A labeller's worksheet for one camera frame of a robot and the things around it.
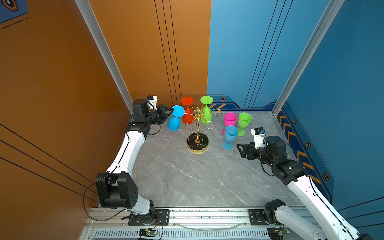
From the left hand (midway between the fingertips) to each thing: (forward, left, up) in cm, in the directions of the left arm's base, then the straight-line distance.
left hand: (175, 107), depth 77 cm
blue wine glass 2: (0, -33, -21) cm, 39 cm away
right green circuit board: (-50, -50, -34) cm, 79 cm away
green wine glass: (+7, -42, -17) cm, 46 cm away
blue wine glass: (-2, +2, -9) cm, 9 cm away
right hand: (-16, -35, -10) cm, 39 cm away
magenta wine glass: (+8, -33, -18) cm, 38 cm away
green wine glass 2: (+7, -17, -12) cm, 23 cm away
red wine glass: (+5, -6, -13) cm, 15 cm away
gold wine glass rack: (-1, -12, -30) cm, 33 cm away
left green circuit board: (-50, +11, -34) cm, 62 cm away
